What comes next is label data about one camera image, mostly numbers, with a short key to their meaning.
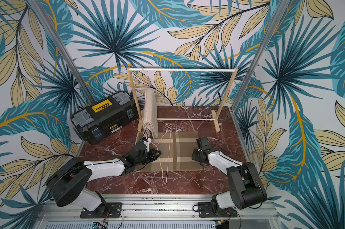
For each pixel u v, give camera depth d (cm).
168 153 93
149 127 85
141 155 70
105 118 91
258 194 43
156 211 75
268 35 78
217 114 105
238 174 45
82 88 105
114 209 73
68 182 44
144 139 81
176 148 95
